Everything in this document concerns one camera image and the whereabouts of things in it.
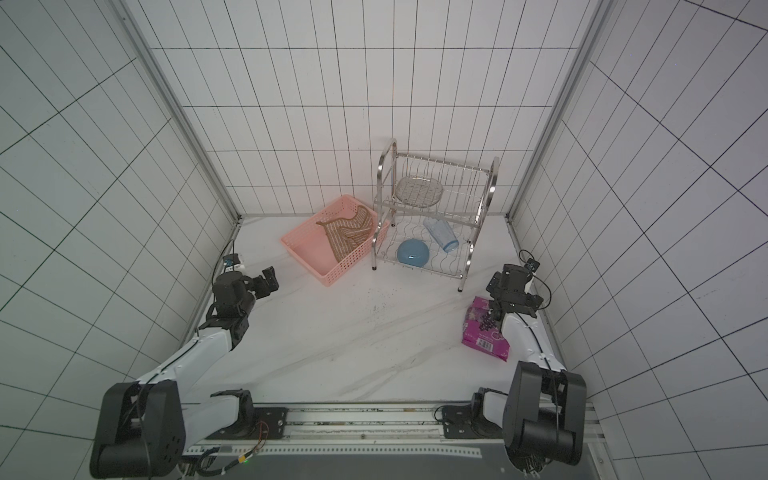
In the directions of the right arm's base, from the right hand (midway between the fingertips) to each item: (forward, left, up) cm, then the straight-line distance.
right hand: (505, 280), depth 88 cm
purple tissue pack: (-13, +7, -5) cm, 16 cm away
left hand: (-4, +75, +2) cm, 75 cm away
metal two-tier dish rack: (+11, +24, +17) cm, 32 cm away
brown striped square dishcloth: (+23, +54, -7) cm, 59 cm away
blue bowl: (+13, +28, -5) cm, 31 cm away
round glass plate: (+20, +27, +17) cm, 38 cm away
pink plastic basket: (+17, +67, -9) cm, 69 cm away
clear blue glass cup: (+18, +18, 0) cm, 25 cm away
